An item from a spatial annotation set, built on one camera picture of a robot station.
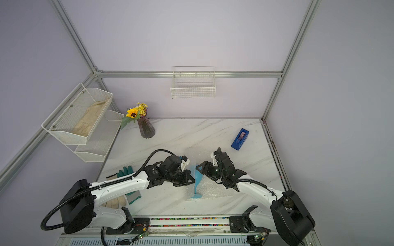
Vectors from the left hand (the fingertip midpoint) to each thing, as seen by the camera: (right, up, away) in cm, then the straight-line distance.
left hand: (194, 183), depth 77 cm
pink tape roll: (+31, +24, +26) cm, 47 cm away
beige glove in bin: (-55, +31, 0) cm, 64 cm away
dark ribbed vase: (-34, +29, +24) cm, 51 cm away
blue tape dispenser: (+30, +21, +26) cm, 45 cm away
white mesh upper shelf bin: (-61, +31, -2) cm, 68 cm away
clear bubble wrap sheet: (+8, -6, +9) cm, 14 cm away
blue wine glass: (+2, +2, +6) cm, 6 cm away
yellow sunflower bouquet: (-38, +37, +14) cm, 55 cm away
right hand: (+3, +5, +6) cm, 8 cm away
